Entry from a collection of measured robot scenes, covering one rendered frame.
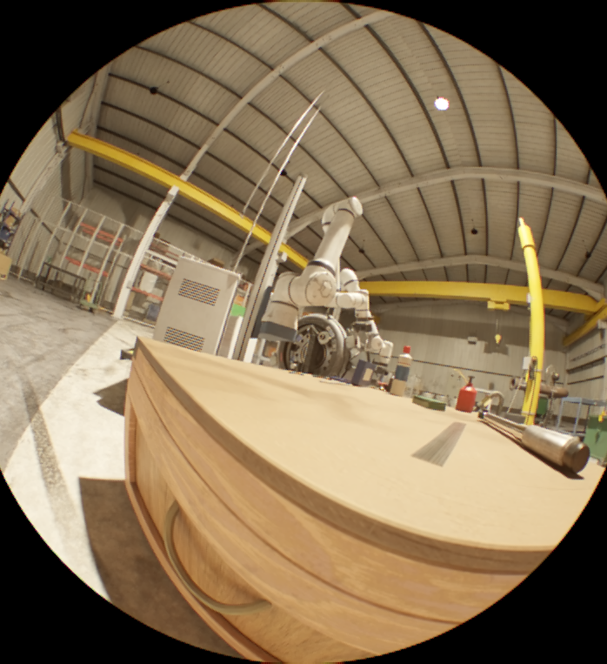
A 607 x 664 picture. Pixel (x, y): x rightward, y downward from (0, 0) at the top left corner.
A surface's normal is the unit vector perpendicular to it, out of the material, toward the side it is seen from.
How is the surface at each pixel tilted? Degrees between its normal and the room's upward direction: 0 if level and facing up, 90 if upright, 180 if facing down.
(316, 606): 90
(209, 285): 90
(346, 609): 90
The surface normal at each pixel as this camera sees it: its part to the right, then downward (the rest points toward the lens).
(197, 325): 0.33, -0.04
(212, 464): -0.57, -0.25
